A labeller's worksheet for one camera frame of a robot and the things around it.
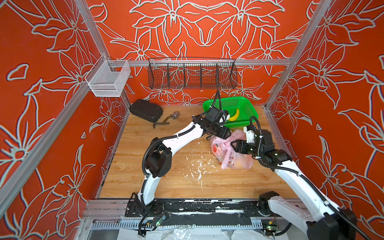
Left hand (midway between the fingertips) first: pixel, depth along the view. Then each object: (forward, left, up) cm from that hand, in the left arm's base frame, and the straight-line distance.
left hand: (227, 130), depth 83 cm
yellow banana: (+25, -12, -15) cm, 31 cm away
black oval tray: (+26, +55, -14) cm, 62 cm away
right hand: (-7, -3, -1) cm, 8 cm away
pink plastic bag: (-14, +1, -5) cm, 15 cm away
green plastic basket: (+27, -20, -14) cm, 37 cm away
